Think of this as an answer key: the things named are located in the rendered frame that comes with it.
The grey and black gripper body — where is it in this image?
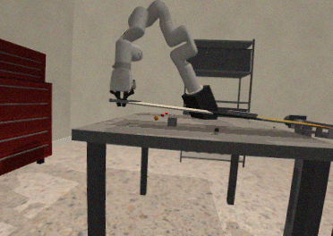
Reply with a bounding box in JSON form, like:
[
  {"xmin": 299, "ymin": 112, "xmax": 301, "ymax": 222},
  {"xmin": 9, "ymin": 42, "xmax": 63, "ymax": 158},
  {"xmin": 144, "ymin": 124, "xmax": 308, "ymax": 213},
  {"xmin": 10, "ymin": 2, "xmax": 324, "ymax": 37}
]
[{"xmin": 110, "ymin": 68, "xmax": 133, "ymax": 92}]

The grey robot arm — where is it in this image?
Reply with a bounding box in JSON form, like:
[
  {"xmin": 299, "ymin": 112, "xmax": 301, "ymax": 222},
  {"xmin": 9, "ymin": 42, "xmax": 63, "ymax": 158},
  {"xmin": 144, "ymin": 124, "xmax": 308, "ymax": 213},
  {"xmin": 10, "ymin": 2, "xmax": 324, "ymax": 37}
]
[{"xmin": 112, "ymin": 0, "xmax": 203, "ymax": 95}]

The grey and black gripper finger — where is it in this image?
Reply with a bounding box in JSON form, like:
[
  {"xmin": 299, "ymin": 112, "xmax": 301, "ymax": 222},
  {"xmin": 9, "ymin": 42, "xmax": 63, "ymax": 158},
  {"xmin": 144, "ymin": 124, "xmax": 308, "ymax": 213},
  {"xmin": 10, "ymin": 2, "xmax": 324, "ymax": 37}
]
[
  {"xmin": 109, "ymin": 89, "xmax": 121, "ymax": 106},
  {"xmin": 122, "ymin": 88, "xmax": 134, "ymax": 107}
]

